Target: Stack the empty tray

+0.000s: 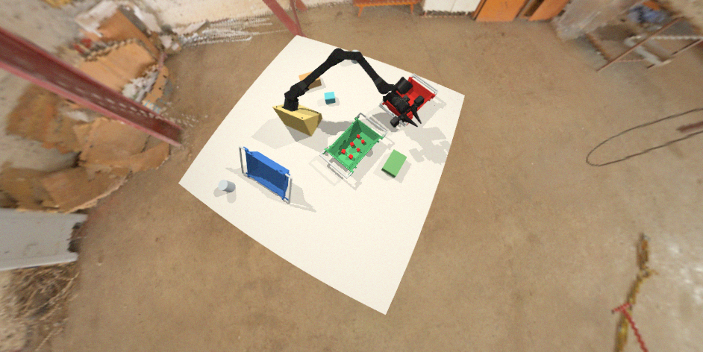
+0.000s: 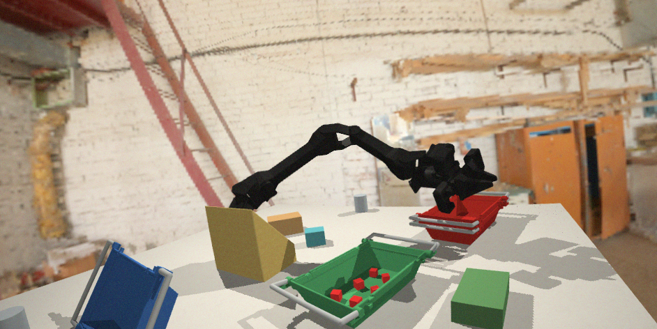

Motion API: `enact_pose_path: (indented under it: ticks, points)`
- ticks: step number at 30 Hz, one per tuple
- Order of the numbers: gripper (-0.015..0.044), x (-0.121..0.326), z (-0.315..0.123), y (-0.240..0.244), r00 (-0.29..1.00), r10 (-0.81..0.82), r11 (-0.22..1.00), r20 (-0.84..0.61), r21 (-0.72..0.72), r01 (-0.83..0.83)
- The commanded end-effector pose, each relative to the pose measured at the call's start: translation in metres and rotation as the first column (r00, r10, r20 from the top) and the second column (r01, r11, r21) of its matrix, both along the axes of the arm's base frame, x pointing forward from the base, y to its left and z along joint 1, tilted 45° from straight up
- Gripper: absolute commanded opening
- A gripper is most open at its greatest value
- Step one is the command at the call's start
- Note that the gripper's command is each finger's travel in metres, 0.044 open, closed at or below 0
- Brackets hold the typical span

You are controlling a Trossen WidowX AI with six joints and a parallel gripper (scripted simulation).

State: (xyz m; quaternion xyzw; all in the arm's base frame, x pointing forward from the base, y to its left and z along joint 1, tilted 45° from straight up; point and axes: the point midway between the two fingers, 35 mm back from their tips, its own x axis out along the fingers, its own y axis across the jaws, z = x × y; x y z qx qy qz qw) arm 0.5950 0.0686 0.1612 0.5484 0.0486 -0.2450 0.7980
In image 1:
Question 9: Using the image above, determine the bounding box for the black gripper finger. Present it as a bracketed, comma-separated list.
[402, 115, 418, 127]
[412, 106, 422, 124]

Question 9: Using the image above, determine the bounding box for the green plastic tray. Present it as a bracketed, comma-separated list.
[323, 116, 384, 176]

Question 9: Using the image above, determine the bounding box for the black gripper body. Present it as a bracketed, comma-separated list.
[390, 95, 425, 127]

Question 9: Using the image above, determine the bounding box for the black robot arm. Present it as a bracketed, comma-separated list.
[282, 48, 413, 113]

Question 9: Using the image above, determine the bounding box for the green cube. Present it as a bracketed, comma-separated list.
[382, 149, 407, 178]

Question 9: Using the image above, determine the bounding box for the small teal block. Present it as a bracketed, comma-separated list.
[324, 92, 336, 104]

